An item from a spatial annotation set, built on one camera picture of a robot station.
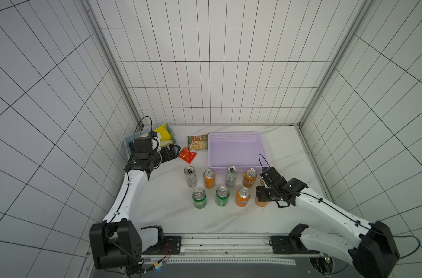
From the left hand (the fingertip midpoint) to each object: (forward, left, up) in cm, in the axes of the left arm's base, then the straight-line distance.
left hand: (171, 153), depth 83 cm
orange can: (-9, -19, -9) cm, 23 cm away
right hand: (-15, -42, -12) cm, 46 cm away
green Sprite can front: (-19, -15, -8) cm, 26 cm away
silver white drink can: (-10, -10, -10) cm, 17 cm away
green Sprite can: (-18, -25, -8) cm, 32 cm away
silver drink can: (-9, -30, -5) cm, 31 cm away
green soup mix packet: (+21, -10, -18) cm, 30 cm away
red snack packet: (+11, -4, -17) cm, 21 cm away
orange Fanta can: (-18, -34, -8) cm, 40 cm away
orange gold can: (-19, -44, -16) cm, 51 cm away
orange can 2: (-8, -39, -8) cm, 41 cm away
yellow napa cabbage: (+20, +9, -11) cm, 24 cm away
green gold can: (-18, -40, +7) cm, 45 cm away
